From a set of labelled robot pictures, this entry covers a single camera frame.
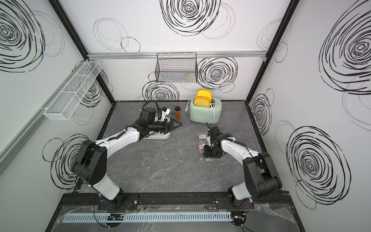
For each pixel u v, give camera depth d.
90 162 0.46
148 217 0.96
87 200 0.76
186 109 1.09
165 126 0.75
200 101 0.92
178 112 1.03
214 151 0.74
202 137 0.96
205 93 0.96
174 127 0.75
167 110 0.81
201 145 0.92
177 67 1.24
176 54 0.90
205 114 0.95
